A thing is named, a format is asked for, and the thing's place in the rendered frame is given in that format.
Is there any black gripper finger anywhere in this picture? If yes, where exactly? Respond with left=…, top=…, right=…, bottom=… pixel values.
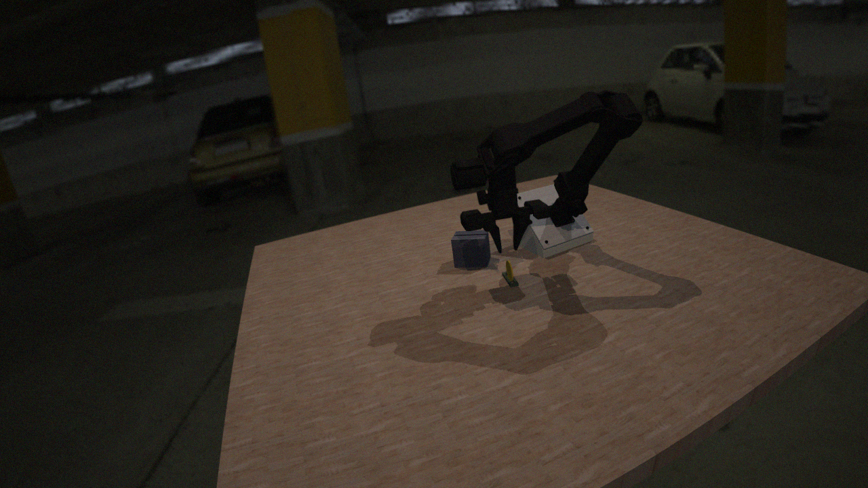
left=483, top=225, right=502, bottom=253
left=513, top=218, right=532, bottom=251

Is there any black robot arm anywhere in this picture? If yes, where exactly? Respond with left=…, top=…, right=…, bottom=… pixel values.
left=450, top=90, right=643, bottom=227

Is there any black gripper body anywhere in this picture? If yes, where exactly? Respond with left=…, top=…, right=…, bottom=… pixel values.
left=460, top=183, right=550, bottom=231

